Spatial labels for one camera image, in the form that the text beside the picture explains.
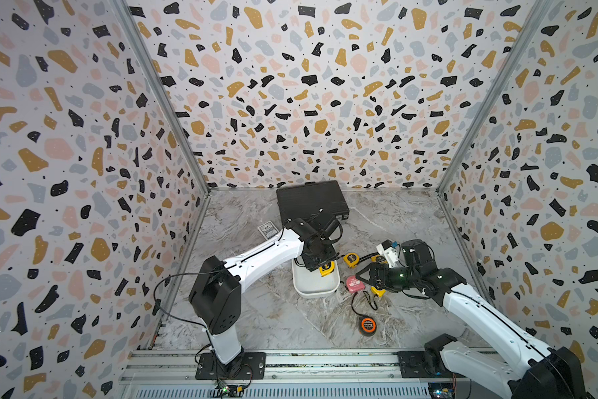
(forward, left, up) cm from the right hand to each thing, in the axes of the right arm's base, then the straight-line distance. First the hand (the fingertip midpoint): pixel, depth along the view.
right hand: (364, 279), depth 77 cm
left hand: (+7, +9, 0) cm, 11 cm away
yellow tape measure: (+14, +2, -11) cm, 18 cm away
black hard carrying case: (+43, +21, -10) cm, 49 cm away
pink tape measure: (+4, +2, -12) cm, 13 cm away
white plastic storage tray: (+1, +17, -6) cm, 18 cm away
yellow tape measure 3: (+4, +12, -1) cm, 12 cm away
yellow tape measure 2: (+2, -6, -13) cm, 14 cm away
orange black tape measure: (-10, -1, -10) cm, 15 cm away
